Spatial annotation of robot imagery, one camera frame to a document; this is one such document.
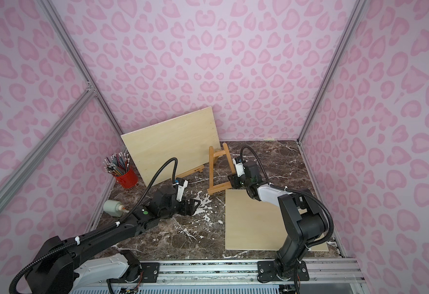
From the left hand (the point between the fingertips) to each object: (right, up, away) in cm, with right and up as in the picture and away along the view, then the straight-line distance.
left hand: (195, 200), depth 82 cm
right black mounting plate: (+30, -26, -8) cm, 41 cm away
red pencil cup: (-37, +7, +16) cm, 41 cm away
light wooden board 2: (-4, +28, +11) cm, 30 cm away
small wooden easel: (+8, +19, +5) cm, 21 cm away
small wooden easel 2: (0, +13, +19) cm, 23 cm away
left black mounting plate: (-17, -26, -9) cm, 32 cm away
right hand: (+18, +10, +13) cm, 25 cm away
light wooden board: (+26, -12, +5) cm, 30 cm away
